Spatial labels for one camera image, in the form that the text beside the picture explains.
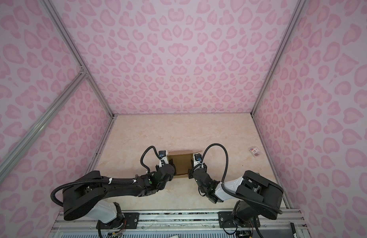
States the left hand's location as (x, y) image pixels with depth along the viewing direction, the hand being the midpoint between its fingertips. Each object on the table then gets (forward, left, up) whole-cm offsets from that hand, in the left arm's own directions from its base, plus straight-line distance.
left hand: (174, 159), depth 85 cm
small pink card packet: (+8, -50, -7) cm, 52 cm away
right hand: (-1, -9, -1) cm, 9 cm away
